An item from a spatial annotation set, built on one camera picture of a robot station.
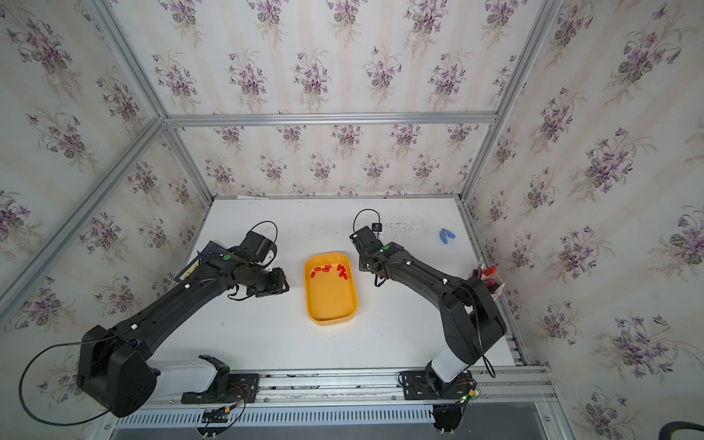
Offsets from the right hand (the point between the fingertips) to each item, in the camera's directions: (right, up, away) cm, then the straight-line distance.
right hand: (374, 259), depth 89 cm
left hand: (-26, -8, -10) cm, 29 cm away
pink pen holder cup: (+37, -5, -5) cm, 37 cm away
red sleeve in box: (-21, -6, +6) cm, 23 cm away
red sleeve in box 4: (-11, -4, +8) cm, 15 cm away
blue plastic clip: (+29, +8, +18) cm, 35 cm away
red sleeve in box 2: (-17, -5, +9) cm, 19 cm away
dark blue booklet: (-61, +3, +12) cm, 62 cm away
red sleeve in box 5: (-10, -6, +6) cm, 13 cm away
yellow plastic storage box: (-14, -12, 0) cm, 19 cm away
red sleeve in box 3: (-20, -4, +7) cm, 22 cm away
